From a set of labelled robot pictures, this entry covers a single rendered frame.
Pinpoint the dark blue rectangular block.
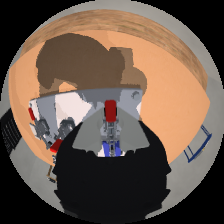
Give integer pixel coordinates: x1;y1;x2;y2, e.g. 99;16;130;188
102;139;121;157

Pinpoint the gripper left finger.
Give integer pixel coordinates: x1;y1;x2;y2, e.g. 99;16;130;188
52;107;106;176

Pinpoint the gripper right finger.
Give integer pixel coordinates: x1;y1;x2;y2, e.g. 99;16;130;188
116;106;172;175

